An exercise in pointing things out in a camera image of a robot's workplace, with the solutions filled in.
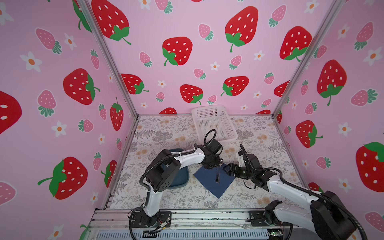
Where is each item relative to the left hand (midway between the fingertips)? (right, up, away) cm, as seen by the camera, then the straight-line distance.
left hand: (221, 165), depth 90 cm
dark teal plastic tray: (-23, -4, -10) cm, 25 cm away
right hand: (+3, -1, -5) cm, 6 cm away
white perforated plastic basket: (0, +31, +28) cm, 42 cm away
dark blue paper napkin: (-8, -7, -2) cm, 11 cm away
